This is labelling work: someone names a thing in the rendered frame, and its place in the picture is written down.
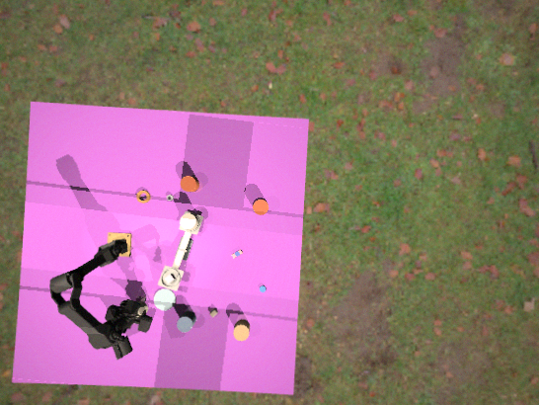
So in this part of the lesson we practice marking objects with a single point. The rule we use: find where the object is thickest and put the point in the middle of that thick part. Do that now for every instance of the tan cylinder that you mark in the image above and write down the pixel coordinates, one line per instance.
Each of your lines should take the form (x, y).
(242, 330)

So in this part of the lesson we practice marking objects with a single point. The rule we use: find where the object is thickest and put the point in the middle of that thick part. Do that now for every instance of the brown ring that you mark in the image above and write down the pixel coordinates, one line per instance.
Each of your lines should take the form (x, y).
(147, 196)

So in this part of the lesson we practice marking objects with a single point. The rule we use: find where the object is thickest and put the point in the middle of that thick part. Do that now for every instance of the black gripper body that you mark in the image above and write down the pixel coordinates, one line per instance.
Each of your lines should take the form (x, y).
(144, 322)

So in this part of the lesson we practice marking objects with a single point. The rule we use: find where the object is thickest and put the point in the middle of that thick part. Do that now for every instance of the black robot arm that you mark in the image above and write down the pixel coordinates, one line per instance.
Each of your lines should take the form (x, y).
(100, 335)

